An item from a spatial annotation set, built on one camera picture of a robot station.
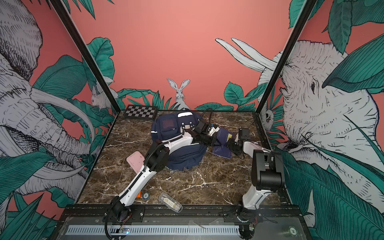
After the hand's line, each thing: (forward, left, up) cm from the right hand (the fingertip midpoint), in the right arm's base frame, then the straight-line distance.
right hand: (227, 142), depth 98 cm
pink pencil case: (-13, +58, 0) cm, 59 cm away
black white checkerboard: (+27, +64, +1) cm, 70 cm away
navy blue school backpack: (+12, +40, +2) cm, 42 cm away
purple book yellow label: (-5, +4, -1) cm, 7 cm away
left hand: (-2, +3, +3) cm, 4 cm away
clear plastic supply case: (-36, +34, -2) cm, 50 cm away
